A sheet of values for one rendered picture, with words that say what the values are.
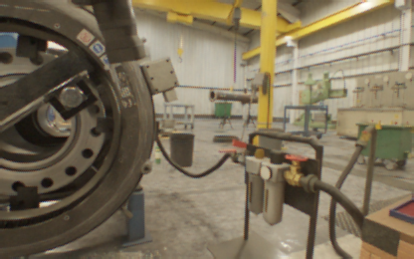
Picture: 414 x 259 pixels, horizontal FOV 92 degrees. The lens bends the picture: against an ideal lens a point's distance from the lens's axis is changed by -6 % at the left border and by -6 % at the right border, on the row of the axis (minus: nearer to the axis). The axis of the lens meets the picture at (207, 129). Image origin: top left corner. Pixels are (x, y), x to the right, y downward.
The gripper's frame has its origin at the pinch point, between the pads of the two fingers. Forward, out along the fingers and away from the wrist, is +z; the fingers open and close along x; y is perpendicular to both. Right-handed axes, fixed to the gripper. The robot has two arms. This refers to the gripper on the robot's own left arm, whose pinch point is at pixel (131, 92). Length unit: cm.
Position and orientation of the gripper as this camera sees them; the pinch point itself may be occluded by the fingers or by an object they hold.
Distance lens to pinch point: 49.4
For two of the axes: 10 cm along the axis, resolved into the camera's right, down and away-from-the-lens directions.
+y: 1.2, -4.7, 8.7
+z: 1.5, 8.8, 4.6
